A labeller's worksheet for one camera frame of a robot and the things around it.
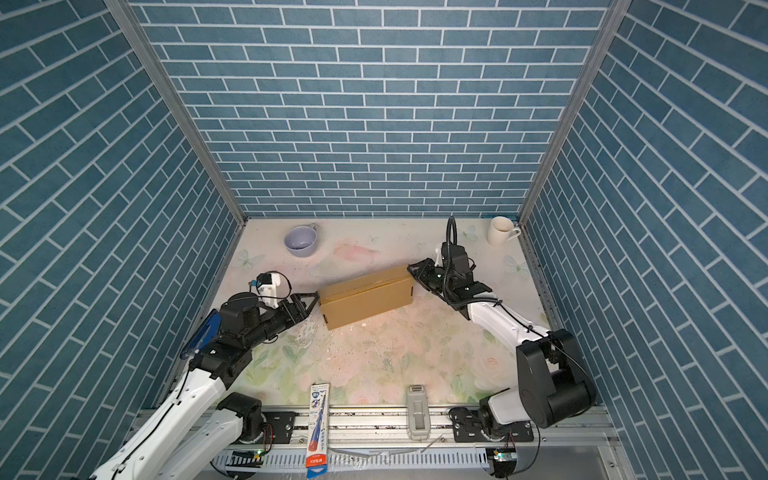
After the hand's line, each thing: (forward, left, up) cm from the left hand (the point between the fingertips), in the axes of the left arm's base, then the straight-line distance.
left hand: (320, 302), depth 76 cm
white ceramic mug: (+34, -57, -9) cm, 67 cm away
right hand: (+12, -24, -2) cm, 27 cm away
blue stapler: (-1, +37, -18) cm, 42 cm away
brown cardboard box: (+3, -9, -4) cm, 10 cm away
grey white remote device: (-24, -25, -14) cm, 37 cm away
